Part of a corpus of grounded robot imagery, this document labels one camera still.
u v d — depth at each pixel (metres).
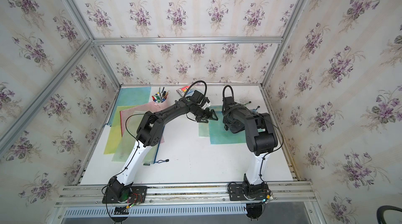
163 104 0.98
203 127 0.96
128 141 0.62
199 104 0.91
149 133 0.62
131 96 1.16
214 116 0.91
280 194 0.75
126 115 1.04
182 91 1.15
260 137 0.51
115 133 0.94
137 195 0.72
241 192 0.73
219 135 0.94
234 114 0.72
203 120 0.95
